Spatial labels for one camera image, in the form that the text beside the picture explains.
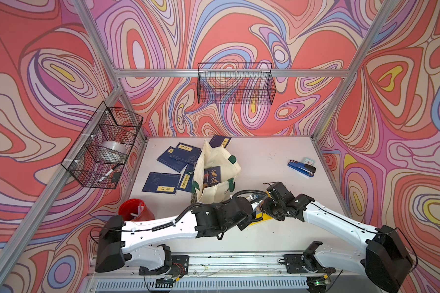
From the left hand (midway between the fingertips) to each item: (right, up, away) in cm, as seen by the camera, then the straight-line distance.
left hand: (254, 209), depth 69 cm
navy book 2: (-45, +5, +30) cm, 55 cm away
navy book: (-14, +30, +49) cm, 59 cm away
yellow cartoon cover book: (+7, -6, +8) cm, 12 cm away
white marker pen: (-58, +13, +3) cm, 60 cm away
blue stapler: (+34, +13, +32) cm, 49 cm away
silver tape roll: (-55, +22, +1) cm, 59 cm away
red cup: (-51, -3, +9) cm, 52 cm away
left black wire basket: (-66, +36, +17) cm, 77 cm away
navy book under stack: (-42, +16, +38) cm, 59 cm away
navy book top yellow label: (-34, +22, +41) cm, 58 cm away
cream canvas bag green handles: (-8, +14, +22) cm, 27 cm away
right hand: (+7, -7, +14) cm, 17 cm away
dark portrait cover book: (-18, +9, +27) cm, 33 cm away
